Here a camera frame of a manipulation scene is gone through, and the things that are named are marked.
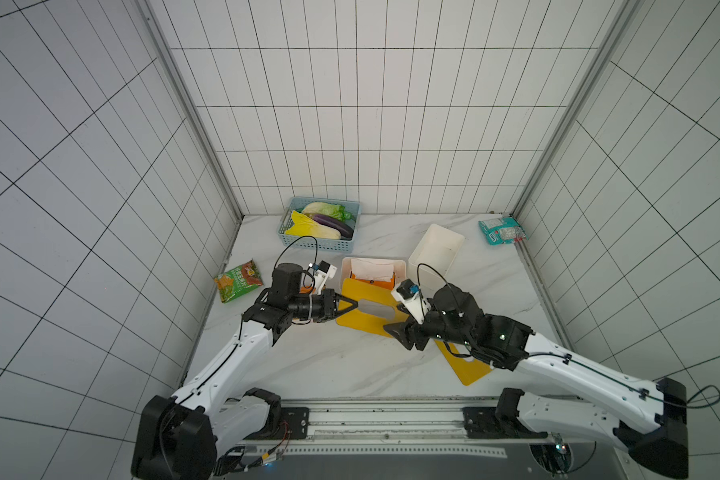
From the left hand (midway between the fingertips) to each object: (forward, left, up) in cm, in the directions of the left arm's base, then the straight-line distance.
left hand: (351, 311), depth 73 cm
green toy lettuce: (+48, +11, -11) cm, 50 cm away
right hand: (-4, -8, +3) cm, 9 cm away
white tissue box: (+31, -29, -18) cm, 46 cm away
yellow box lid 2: (-9, -32, -17) cm, 37 cm away
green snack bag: (+18, +39, -16) cm, 46 cm away
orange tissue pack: (0, +10, +10) cm, 14 cm away
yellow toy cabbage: (+38, +18, -10) cm, 44 cm away
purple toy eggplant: (+39, +4, -14) cm, 42 cm away
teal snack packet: (+41, -56, -15) cm, 71 cm away
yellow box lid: (-3, -4, +1) cm, 5 cm away
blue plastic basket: (+42, +14, -12) cm, 45 cm away
